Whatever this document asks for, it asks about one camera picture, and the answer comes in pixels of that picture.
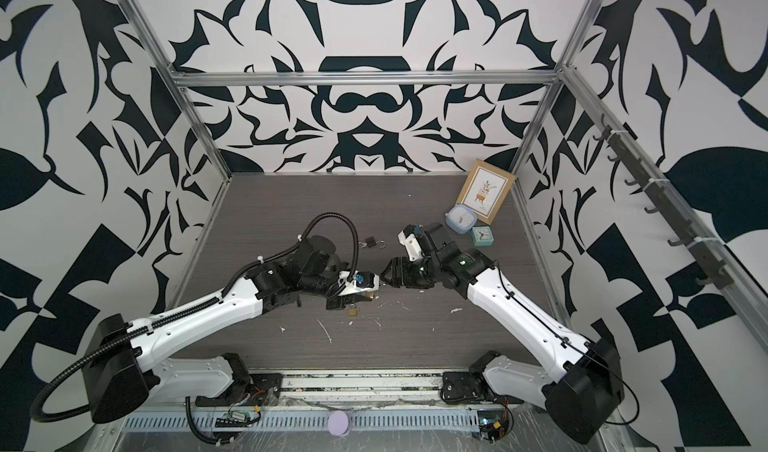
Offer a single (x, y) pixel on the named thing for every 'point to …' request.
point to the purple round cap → (338, 423)
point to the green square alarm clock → (482, 236)
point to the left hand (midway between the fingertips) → (370, 279)
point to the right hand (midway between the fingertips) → (389, 276)
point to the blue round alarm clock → (461, 219)
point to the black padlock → (370, 242)
